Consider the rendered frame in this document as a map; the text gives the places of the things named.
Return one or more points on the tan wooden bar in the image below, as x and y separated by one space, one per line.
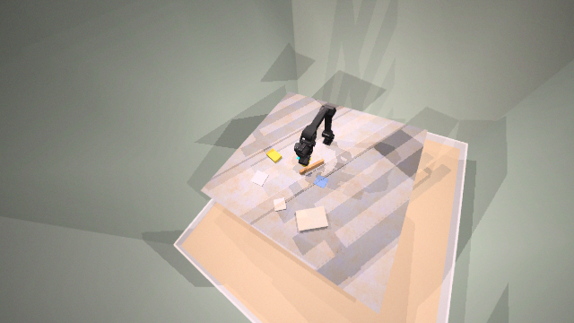
312 166

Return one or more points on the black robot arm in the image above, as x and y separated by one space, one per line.
310 132

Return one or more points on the yellow rectangular block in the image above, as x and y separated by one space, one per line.
274 155

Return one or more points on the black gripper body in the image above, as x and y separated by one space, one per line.
305 160

